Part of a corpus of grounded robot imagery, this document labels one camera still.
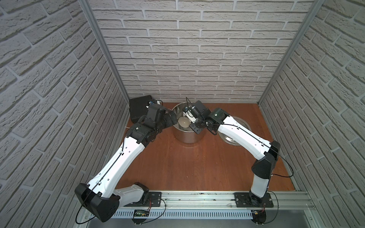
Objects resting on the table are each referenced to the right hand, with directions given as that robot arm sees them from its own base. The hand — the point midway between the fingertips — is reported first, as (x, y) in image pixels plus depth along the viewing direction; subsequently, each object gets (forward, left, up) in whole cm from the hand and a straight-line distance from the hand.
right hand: (197, 122), depth 78 cm
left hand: (+2, +17, +7) cm, 18 cm away
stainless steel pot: (+4, +5, -19) cm, 20 cm away
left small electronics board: (-38, +33, -25) cm, 57 cm away
